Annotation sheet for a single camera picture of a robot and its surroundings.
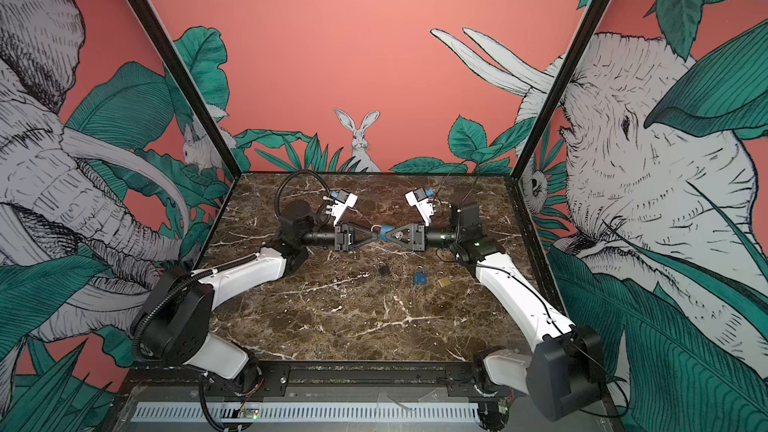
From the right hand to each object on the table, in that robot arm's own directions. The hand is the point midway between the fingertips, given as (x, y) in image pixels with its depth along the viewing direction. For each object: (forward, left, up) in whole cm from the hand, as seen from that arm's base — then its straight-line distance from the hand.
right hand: (388, 238), depth 69 cm
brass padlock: (+3, -17, -30) cm, 34 cm away
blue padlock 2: (+3, -10, -28) cm, 30 cm away
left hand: (+1, +3, -2) cm, 3 cm away
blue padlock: (+2, +1, 0) cm, 3 cm away
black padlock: (+6, +2, -29) cm, 29 cm away
